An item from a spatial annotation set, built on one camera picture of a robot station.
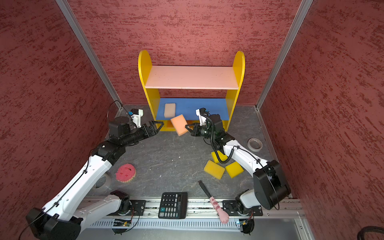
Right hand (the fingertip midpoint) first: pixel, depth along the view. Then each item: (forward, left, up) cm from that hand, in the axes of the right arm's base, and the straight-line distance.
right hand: (184, 129), depth 78 cm
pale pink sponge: (+21, +11, -7) cm, 25 cm away
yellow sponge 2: (-15, -28, -22) cm, 39 cm away
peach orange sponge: (+3, +3, +2) cm, 4 cm away
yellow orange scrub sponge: (+1, +7, 0) cm, 7 cm away
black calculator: (-32, +7, -21) cm, 39 cm away
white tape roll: (+2, -45, -23) cm, 51 cm away
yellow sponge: (-14, -16, -23) cm, 32 cm away
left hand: (-3, +12, +5) cm, 13 cm away
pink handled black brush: (-38, -19, -22) cm, 48 cm away
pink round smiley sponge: (-15, +35, -20) cm, 43 cm away
